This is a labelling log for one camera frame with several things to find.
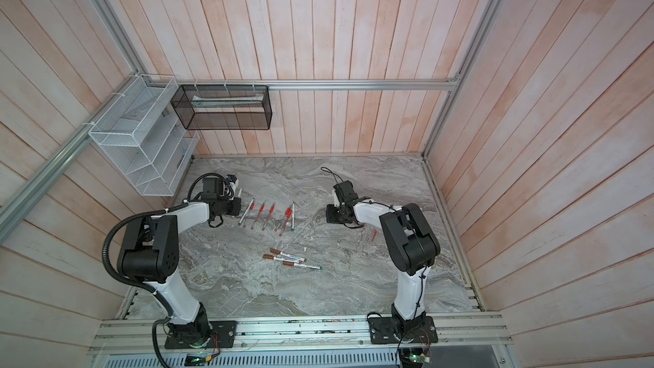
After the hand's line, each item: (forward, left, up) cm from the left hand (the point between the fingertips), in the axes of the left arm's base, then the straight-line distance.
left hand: (237, 204), depth 100 cm
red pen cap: (-12, -54, -3) cm, 55 cm away
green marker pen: (-4, -23, -1) cm, 23 cm away
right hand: (-3, -37, -2) cm, 37 cm away
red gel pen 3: (-2, -13, -2) cm, 14 cm away
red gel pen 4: (-2, -20, -3) cm, 20 cm away
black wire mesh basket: (+34, +8, +23) cm, 42 cm away
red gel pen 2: (-2, -9, -2) cm, 10 cm away
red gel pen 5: (-4, -20, -2) cm, 21 cm away
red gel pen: (0, -5, -2) cm, 6 cm away
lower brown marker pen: (-23, -24, -2) cm, 34 cm away
